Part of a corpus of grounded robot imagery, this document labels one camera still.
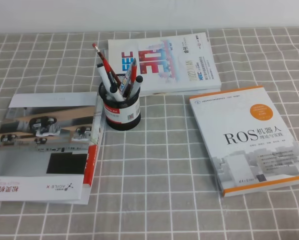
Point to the white marker black cap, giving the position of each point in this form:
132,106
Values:
110,86
135,86

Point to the black mesh pen holder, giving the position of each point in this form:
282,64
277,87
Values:
124,115

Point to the red and black pen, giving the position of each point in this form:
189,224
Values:
110,70

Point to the red pen in holder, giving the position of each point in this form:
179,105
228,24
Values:
133,76

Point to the red and white booklet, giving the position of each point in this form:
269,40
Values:
98,126

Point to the white HEEC magazine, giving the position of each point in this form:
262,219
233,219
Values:
162,65

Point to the white orange ROS book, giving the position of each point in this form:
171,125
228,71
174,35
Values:
249,144

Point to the Agilex robotics brochure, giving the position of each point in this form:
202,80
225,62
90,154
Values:
44,146

